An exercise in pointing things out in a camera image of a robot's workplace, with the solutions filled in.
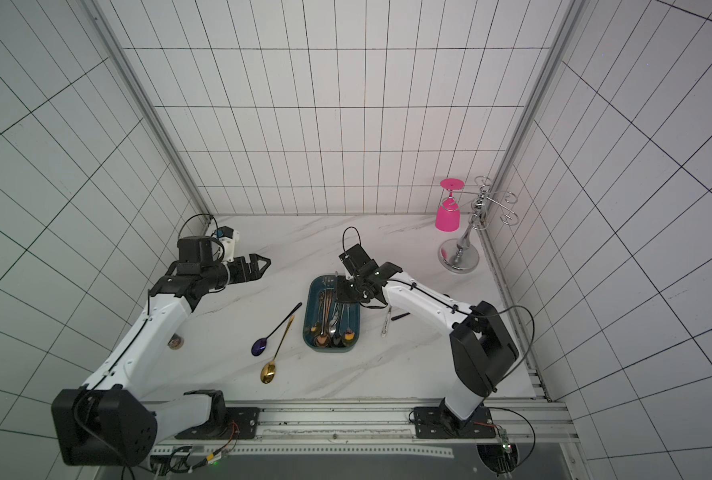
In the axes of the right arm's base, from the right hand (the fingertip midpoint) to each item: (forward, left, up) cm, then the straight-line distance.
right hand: (324, 298), depth 83 cm
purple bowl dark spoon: (-10, +19, -11) cm, 24 cm away
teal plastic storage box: (-3, -7, -12) cm, 14 cm away
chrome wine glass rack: (+25, -45, -10) cm, 52 cm away
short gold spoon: (-5, +3, -10) cm, 11 cm away
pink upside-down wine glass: (+32, -38, +3) cm, 50 cm away
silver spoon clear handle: (-4, -18, -11) cm, 21 cm away
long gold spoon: (-18, +15, -11) cm, 26 cm away
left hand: (+4, +19, +8) cm, 21 cm away
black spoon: (+2, -23, -12) cm, 26 cm away
